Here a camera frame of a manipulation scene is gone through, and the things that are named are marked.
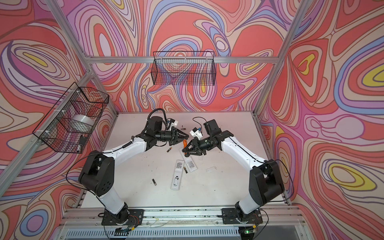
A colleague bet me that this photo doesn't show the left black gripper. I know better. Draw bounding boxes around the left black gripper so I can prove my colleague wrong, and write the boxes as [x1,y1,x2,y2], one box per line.
[154,127,189,147]

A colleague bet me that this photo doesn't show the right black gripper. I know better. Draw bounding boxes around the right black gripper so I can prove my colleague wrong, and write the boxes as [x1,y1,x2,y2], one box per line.
[182,135,214,156]

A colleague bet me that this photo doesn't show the white remote control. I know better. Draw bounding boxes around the white remote control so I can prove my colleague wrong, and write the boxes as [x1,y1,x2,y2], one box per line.
[171,160,185,191]
[179,148,198,173]

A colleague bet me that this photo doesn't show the orange black screwdriver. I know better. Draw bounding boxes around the orange black screwdriver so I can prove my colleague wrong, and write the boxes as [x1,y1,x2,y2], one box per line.
[182,142,191,158]

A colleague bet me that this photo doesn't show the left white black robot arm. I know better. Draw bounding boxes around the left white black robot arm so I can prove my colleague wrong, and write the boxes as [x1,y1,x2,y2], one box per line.
[78,108,189,216]

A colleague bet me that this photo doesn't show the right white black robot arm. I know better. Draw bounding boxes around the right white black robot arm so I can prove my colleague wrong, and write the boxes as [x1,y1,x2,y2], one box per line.
[183,120,285,218]

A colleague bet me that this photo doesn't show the white tape roll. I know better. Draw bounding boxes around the white tape roll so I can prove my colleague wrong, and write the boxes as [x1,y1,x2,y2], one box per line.
[72,115,95,126]

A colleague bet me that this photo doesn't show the small black item in basket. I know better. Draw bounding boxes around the small black item in basket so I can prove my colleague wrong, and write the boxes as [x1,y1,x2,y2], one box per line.
[79,135,88,148]

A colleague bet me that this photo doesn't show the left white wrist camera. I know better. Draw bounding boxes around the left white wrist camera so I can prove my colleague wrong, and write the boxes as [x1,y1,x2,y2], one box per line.
[167,118,179,129]

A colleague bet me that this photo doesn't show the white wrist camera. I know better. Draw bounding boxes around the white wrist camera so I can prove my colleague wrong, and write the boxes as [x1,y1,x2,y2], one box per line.
[167,118,179,129]
[190,128,203,140]

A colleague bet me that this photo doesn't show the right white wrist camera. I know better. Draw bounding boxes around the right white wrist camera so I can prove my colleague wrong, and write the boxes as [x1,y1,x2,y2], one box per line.
[190,128,203,140]

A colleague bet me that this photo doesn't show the black wire basket back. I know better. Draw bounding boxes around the black wire basket back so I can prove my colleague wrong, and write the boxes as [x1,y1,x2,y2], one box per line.
[151,50,217,86]

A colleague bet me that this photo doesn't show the black wire basket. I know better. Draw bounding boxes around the black wire basket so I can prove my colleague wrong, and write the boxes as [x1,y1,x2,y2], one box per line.
[151,50,217,86]
[33,83,110,154]

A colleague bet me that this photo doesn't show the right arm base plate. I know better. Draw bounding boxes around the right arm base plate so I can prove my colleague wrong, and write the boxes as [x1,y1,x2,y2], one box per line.
[218,208,263,226]

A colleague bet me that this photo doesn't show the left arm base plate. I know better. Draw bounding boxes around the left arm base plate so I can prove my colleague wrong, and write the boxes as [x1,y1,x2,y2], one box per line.
[102,209,145,227]

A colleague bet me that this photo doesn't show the black wire basket left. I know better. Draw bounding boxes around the black wire basket left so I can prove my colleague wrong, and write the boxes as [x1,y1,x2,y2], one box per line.
[33,83,110,154]

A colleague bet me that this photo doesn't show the aluminium front rail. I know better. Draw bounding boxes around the aluminium front rail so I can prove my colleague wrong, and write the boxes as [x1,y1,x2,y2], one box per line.
[60,204,307,228]

